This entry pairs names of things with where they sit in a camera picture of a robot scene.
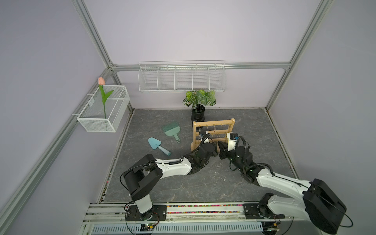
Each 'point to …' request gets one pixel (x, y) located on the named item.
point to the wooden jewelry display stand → (217, 129)
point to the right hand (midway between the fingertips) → (218, 141)
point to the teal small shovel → (154, 143)
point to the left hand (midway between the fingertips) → (216, 143)
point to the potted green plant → (198, 100)
